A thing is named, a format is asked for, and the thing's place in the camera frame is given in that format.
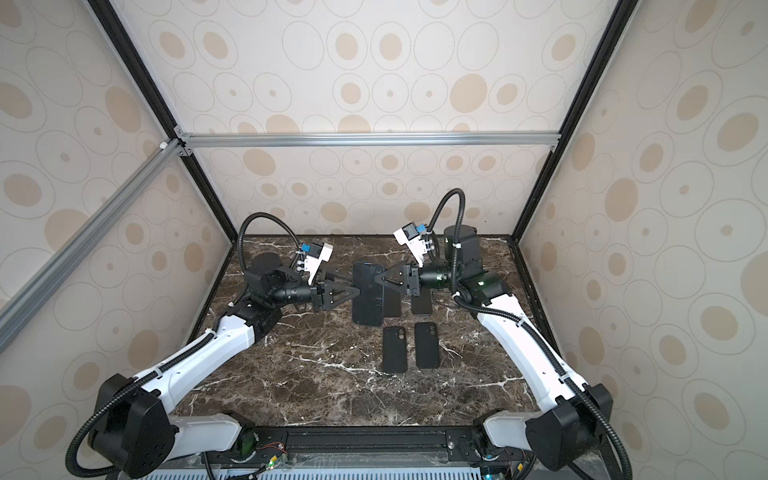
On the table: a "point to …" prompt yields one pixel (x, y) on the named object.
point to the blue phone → (422, 304)
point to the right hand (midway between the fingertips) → (380, 281)
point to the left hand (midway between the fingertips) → (360, 294)
